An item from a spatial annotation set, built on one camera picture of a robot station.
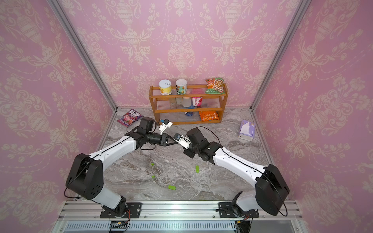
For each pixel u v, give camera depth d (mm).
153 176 853
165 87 854
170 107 1029
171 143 777
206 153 570
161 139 729
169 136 759
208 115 1099
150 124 716
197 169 884
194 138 607
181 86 852
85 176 443
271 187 406
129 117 1113
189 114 1121
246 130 999
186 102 994
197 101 972
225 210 729
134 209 744
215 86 874
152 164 898
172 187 817
